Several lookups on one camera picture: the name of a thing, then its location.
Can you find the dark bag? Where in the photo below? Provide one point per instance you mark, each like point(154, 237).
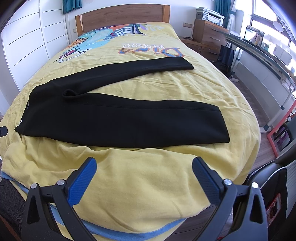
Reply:
point(226, 55)

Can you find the black pants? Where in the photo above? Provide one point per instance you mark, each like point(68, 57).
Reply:
point(67, 109)

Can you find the wooden headboard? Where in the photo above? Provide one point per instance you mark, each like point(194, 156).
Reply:
point(122, 14)

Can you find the long white desk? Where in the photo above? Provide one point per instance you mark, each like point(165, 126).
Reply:
point(266, 78)

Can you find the teal curtain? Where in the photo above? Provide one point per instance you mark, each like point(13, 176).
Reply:
point(70, 5)
point(226, 8)

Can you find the wooden bedside table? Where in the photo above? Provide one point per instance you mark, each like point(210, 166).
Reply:
point(209, 52)

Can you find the white wardrobe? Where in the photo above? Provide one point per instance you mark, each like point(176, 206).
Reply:
point(34, 34)

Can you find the wooden chest of drawers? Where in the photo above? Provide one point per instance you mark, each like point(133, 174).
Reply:
point(208, 33)

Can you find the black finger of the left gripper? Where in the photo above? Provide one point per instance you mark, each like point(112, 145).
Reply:
point(3, 131)

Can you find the white printer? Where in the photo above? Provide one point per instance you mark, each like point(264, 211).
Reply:
point(209, 15)

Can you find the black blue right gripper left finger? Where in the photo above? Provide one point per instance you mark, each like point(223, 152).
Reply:
point(48, 204)

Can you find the black chair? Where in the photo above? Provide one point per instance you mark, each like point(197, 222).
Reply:
point(276, 180)

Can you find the yellow cartoon print duvet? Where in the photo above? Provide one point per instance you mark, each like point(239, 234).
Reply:
point(133, 189)

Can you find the teal right curtain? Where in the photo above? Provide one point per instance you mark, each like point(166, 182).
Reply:
point(226, 8)

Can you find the red frame rack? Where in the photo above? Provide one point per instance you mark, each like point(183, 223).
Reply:
point(283, 135)

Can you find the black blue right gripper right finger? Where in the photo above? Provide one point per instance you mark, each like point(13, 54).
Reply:
point(244, 201)

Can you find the teal left curtain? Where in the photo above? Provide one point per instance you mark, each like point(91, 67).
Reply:
point(70, 5)

